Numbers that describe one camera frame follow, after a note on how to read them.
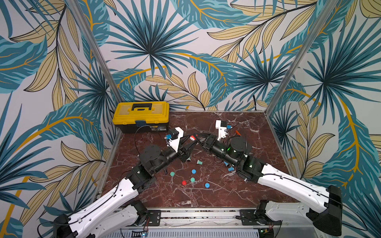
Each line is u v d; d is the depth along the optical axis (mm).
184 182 852
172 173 879
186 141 629
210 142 569
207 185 838
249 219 731
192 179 860
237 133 1061
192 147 569
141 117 958
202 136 618
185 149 549
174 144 531
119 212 572
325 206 397
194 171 885
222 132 593
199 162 918
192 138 600
